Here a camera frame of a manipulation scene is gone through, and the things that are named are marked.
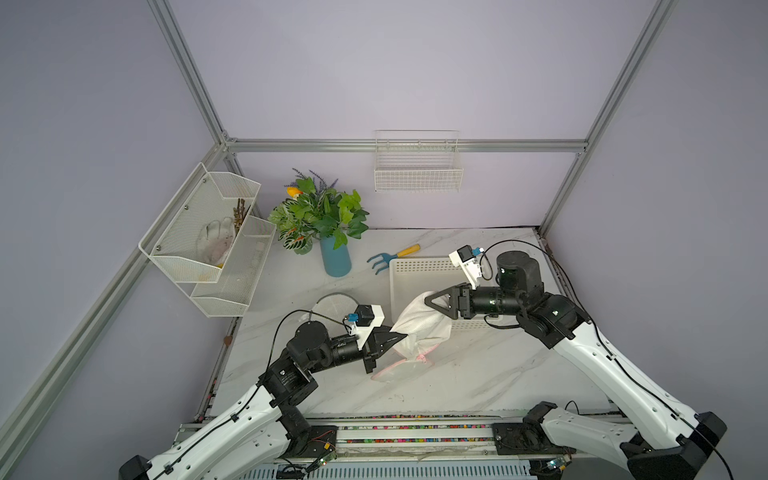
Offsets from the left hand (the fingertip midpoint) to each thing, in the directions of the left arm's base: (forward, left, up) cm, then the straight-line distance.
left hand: (401, 333), depth 63 cm
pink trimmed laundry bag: (-1, -5, +4) cm, 7 cm away
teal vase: (+38, +22, -23) cm, 49 cm away
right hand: (+6, -7, +1) cm, 9 cm away
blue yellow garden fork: (+44, +4, -26) cm, 51 cm away
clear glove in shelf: (+26, +49, +2) cm, 56 cm away
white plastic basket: (+35, -4, -26) cm, 44 cm away
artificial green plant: (+35, +25, +5) cm, 43 cm away
